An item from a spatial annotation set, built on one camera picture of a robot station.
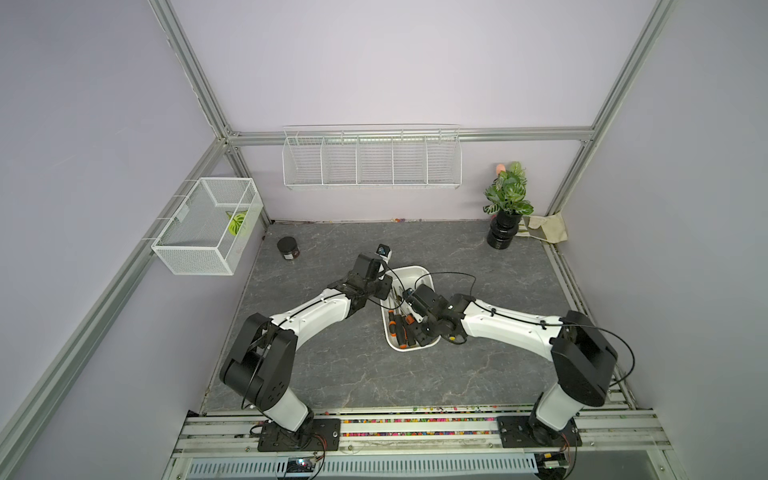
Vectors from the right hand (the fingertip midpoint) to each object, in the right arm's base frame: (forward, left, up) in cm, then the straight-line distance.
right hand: (418, 328), depth 86 cm
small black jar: (+33, +46, -2) cm, 56 cm away
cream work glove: (+44, -55, -5) cm, 71 cm away
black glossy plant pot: (+36, -32, +3) cm, 48 cm away
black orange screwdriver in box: (0, +6, -1) cm, 6 cm away
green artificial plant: (+35, -28, +22) cm, 50 cm away
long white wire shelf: (+50, +14, +24) cm, 58 cm away
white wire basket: (+15, +59, +23) cm, 65 cm away
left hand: (+14, +10, +6) cm, 18 cm away
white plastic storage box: (+14, +4, +6) cm, 16 cm away
